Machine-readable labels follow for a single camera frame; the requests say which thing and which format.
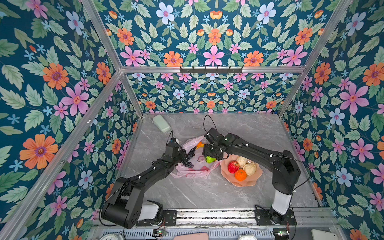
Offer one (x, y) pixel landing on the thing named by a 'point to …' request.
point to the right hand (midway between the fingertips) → (205, 152)
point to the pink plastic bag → (201, 168)
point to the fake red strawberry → (233, 166)
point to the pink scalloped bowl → (250, 180)
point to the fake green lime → (209, 160)
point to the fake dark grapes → (189, 154)
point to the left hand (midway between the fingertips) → (188, 149)
